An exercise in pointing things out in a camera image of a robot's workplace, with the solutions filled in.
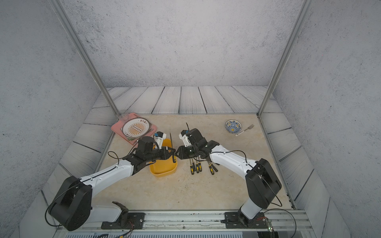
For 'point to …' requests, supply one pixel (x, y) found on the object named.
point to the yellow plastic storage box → (162, 167)
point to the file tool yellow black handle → (173, 156)
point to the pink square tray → (117, 128)
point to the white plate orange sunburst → (135, 127)
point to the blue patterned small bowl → (233, 126)
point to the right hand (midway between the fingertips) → (177, 154)
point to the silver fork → (248, 127)
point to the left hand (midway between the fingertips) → (177, 151)
